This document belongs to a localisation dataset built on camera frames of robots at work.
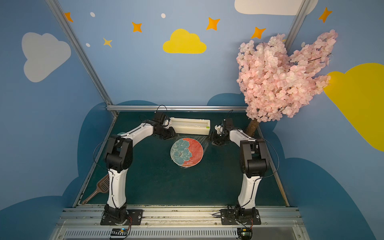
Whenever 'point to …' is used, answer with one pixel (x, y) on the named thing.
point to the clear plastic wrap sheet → (202, 139)
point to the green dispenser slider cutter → (207, 127)
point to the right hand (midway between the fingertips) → (210, 139)
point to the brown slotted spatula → (103, 186)
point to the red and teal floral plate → (187, 152)
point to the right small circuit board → (245, 233)
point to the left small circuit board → (119, 232)
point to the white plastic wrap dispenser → (191, 126)
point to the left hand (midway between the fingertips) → (176, 134)
